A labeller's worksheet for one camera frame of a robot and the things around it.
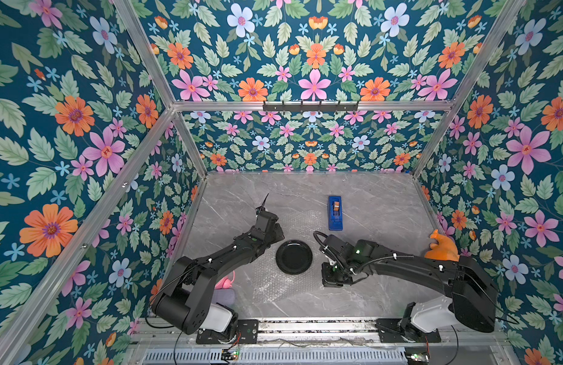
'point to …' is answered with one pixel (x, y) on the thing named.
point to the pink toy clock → (225, 282)
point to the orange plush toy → (445, 249)
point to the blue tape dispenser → (335, 211)
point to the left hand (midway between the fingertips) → (283, 228)
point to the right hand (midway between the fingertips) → (323, 281)
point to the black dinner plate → (294, 257)
